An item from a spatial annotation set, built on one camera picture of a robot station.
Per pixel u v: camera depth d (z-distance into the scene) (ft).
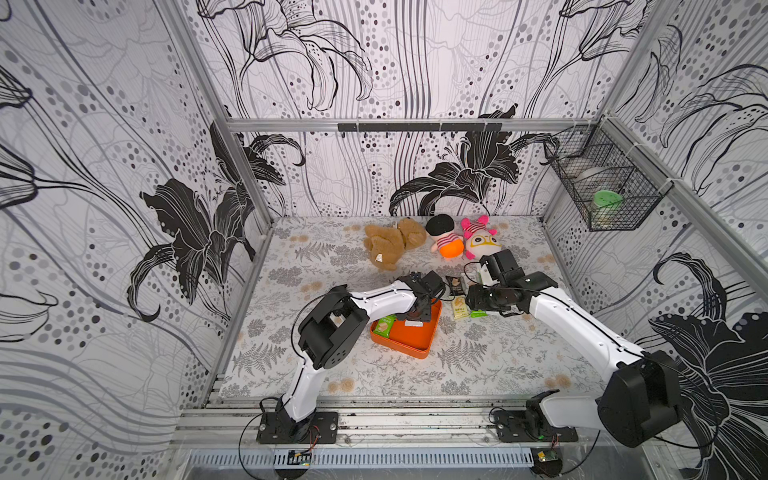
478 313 3.02
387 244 3.25
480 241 3.36
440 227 3.49
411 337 2.75
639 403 1.31
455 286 3.21
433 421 2.46
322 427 2.41
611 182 2.61
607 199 2.57
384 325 2.89
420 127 3.05
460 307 3.04
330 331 1.66
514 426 2.36
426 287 2.40
